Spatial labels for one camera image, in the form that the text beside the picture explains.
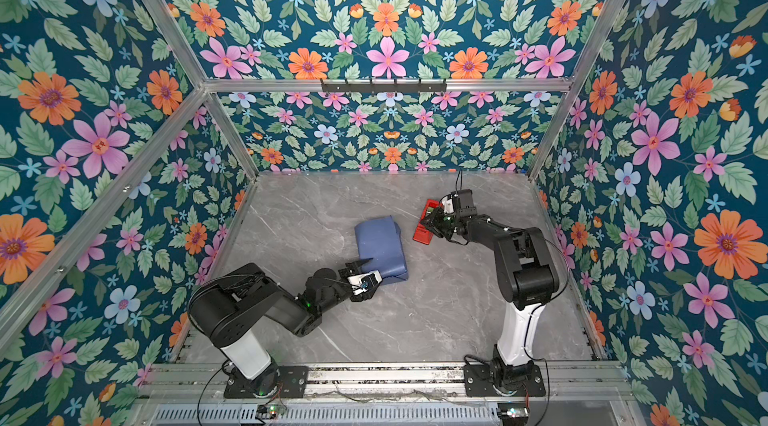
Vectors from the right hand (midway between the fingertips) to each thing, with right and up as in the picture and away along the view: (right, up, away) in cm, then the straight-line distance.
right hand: (423, 220), depth 97 cm
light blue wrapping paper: (-14, -6, -5) cm, 16 cm away
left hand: (-14, -11, -11) cm, 22 cm away
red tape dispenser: (0, -5, -1) cm, 5 cm away
